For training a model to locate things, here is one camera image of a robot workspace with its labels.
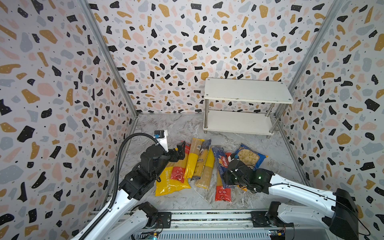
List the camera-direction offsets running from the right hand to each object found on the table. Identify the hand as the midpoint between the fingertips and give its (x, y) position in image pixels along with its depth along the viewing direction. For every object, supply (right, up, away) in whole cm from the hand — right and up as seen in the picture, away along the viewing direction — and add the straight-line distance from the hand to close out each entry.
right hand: (220, 174), depth 77 cm
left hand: (-21, +19, -10) cm, 30 cm away
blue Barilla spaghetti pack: (+1, +5, +4) cm, 7 cm away
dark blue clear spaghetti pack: (-8, +11, +19) cm, 23 cm away
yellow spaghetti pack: (-8, -6, +7) cm, 13 cm away
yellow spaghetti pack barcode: (-14, +11, +20) cm, 26 cm away
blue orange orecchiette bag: (+20, +7, +15) cm, 26 cm away
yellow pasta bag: (-26, -3, +4) cm, 26 cm away
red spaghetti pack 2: (+2, -11, +3) cm, 12 cm away
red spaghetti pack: (-21, +3, +10) cm, 24 cm away
